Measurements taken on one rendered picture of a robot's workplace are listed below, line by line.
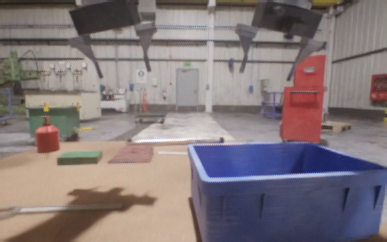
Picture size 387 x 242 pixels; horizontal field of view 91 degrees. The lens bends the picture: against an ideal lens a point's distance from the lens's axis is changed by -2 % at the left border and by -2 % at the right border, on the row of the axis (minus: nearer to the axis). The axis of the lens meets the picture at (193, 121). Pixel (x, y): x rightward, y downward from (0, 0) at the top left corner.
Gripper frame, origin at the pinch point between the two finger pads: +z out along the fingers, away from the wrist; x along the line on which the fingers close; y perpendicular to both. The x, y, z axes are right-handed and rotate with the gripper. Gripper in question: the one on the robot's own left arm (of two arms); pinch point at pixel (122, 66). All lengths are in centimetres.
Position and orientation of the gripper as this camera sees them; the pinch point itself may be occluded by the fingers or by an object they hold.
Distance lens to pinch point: 50.9
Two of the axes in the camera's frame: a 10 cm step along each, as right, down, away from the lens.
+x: -9.8, 0.8, 1.7
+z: 1.6, 8.6, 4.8
